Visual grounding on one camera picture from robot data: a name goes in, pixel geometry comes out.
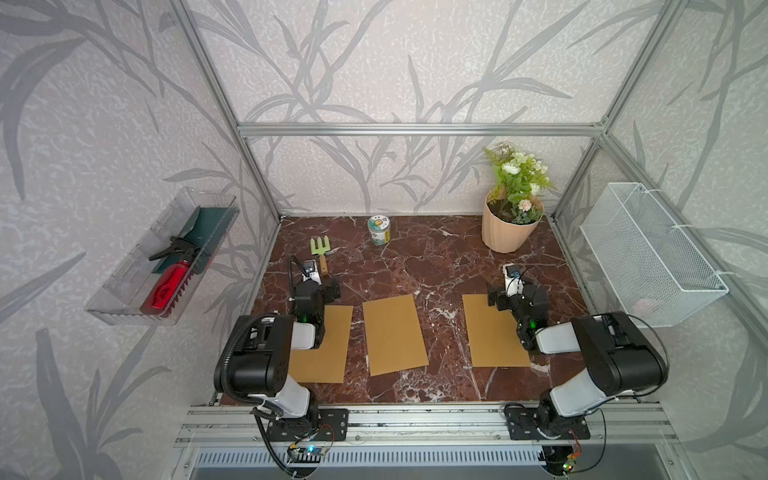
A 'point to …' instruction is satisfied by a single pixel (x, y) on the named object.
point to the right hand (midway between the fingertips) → (503, 277)
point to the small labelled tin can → (380, 229)
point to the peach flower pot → (505, 237)
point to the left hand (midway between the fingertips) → (318, 275)
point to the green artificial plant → (519, 179)
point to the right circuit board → (569, 464)
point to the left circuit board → (310, 454)
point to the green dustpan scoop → (198, 243)
